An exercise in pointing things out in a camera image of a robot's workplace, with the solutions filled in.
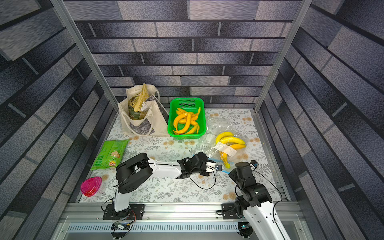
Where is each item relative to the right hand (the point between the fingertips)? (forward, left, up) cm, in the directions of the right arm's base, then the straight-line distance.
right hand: (233, 169), depth 80 cm
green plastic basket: (+54, +25, -2) cm, 60 cm away
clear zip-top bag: (+17, +2, -1) cm, 17 cm away
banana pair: (+41, +23, -2) cm, 47 cm away
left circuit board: (-26, +57, -7) cm, 63 cm away
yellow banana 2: (+35, +36, -2) cm, 51 cm away
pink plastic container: (-11, +75, +1) cm, 76 cm away
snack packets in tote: (+31, +56, +17) cm, 66 cm away
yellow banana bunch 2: (+20, 0, +1) cm, 20 cm away
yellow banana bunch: (+40, +27, +1) cm, 48 cm away
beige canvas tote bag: (+28, +46, +10) cm, 55 cm away
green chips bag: (+8, +72, +1) cm, 73 cm away
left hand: (+5, +9, -1) cm, 11 cm away
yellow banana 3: (+31, +21, -4) cm, 37 cm away
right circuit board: (-26, -4, -11) cm, 28 cm away
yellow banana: (+37, +30, -2) cm, 48 cm away
